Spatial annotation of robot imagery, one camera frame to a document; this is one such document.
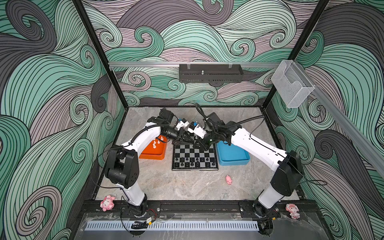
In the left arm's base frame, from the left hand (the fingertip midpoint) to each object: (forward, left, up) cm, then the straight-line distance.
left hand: (193, 142), depth 76 cm
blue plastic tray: (0, -24, -14) cm, 28 cm away
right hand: (0, -1, -2) cm, 2 cm away
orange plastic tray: (+6, +24, -20) cm, 31 cm away
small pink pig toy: (-13, -21, -18) cm, 30 cm away
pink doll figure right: (-27, -50, -16) cm, 59 cm away
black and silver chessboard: (0, +3, -18) cm, 18 cm away
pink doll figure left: (-26, +42, -17) cm, 52 cm away
